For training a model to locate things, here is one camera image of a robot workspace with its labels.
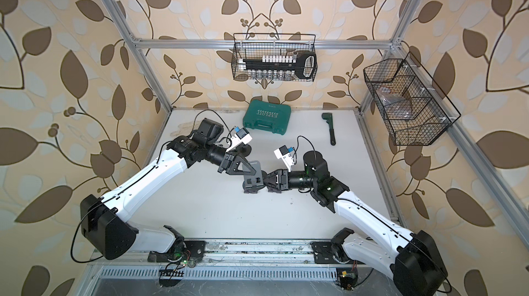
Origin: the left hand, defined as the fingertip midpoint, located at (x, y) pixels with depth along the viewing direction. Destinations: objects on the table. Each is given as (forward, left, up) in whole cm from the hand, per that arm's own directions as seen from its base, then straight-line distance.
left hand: (249, 171), depth 63 cm
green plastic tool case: (+47, -4, -25) cm, 53 cm away
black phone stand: (-3, -1, -3) cm, 4 cm away
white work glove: (+41, +41, -30) cm, 65 cm away
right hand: (0, -3, -8) cm, 8 cm away
